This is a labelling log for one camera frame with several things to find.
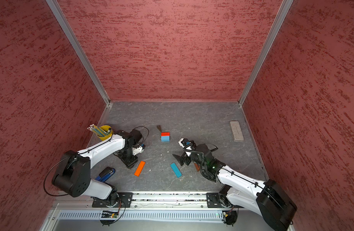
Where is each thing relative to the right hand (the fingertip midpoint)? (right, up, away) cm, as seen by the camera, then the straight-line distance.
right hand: (178, 151), depth 80 cm
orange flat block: (-24, -12, +5) cm, 27 cm away
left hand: (-31, -9, +2) cm, 32 cm away
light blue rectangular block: (-9, +4, +15) cm, 19 cm away
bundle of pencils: (-50, +11, +7) cm, 52 cm away
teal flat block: (-2, -13, +4) cm, 13 cm away
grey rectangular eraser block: (+41, +9, +20) cm, 47 cm away
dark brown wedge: (-15, +11, +23) cm, 29 cm away
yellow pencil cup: (-45, +11, +9) cm, 48 cm away
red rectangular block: (-11, +7, +23) cm, 26 cm away
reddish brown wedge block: (+9, -4, -14) cm, 17 cm away
